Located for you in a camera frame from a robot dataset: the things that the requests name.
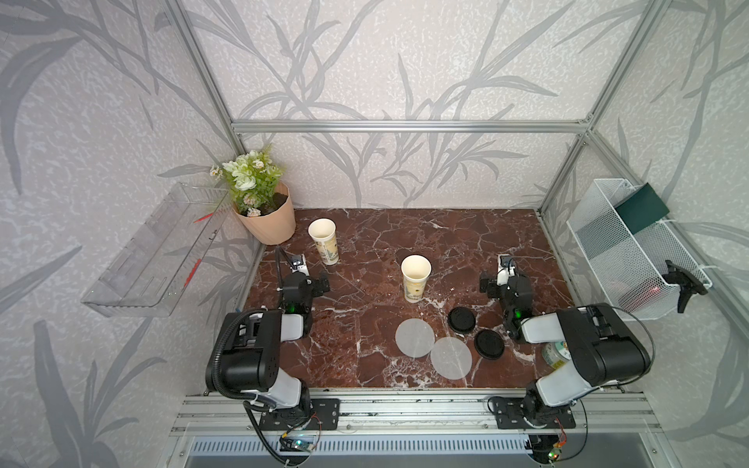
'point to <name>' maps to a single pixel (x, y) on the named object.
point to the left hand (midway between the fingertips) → (309, 270)
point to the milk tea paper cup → (415, 270)
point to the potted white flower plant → (258, 196)
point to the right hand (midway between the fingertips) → (499, 267)
